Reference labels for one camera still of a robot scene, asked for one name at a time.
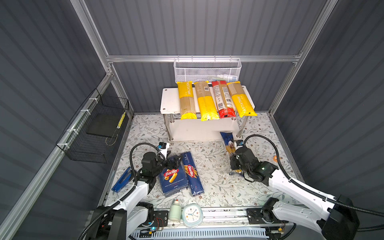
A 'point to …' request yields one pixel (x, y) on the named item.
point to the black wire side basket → (91, 135)
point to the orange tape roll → (275, 158)
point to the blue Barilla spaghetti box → (192, 175)
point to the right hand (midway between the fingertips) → (233, 158)
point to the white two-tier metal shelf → (193, 130)
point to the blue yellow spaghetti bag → (229, 140)
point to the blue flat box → (123, 180)
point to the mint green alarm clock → (192, 215)
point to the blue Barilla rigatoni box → (174, 181)
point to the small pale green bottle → (175, 211)
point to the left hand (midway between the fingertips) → (176, 153)
